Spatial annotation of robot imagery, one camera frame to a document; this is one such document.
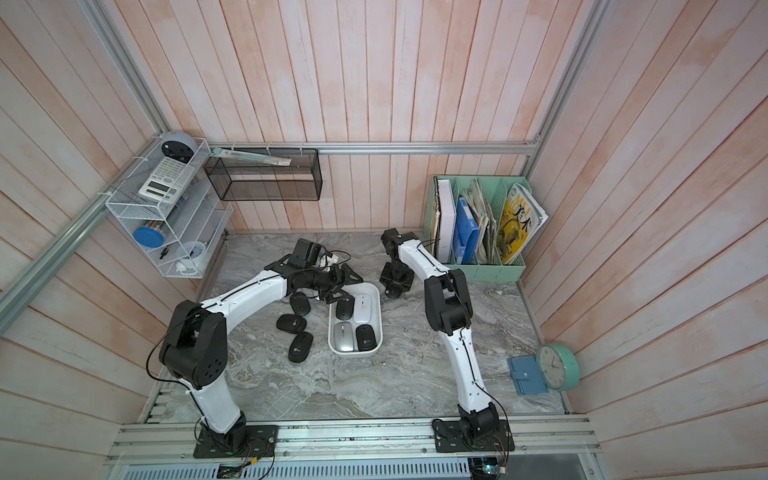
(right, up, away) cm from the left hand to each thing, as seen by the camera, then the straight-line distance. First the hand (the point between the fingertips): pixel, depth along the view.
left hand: (356, 289), depth 86 cm
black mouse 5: (-5, -7, +9) cm, 13 cm away
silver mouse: (-4, -15, +4) cm, 16 cm away
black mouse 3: (-17, -18, +2) cm, 25 cm away
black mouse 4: (+2, -15, +4) cm, 16 cm away
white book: (+28, +18, +7) cm, 35 cm away
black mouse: (-19, -6, +10) cm, 22 cm away
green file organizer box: (+47, +34, +17) cm, 61 cm away
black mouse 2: (-21, -11, +6) cm, 25 cm away
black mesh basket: (-43, +37, +21) cm, 61 cm away
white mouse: (+1, -7, +9) cm, 12 cm away
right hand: (+11, 0, +18) cm, 21 cm away
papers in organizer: (+42, +16, +10) cm, 46 cm away
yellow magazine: (+54, +23, +12) cm, 60 cm away
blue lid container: (-53, +15, -10) cm, 56 cm away
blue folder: (+35, +17, +9) cm, 40 cm away
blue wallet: (+48, -24, -4) cm, 54 cm away
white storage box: (-1, -12, +7) cm, 14 cm away
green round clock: (+54, -20, -8) cm, 58 cm away
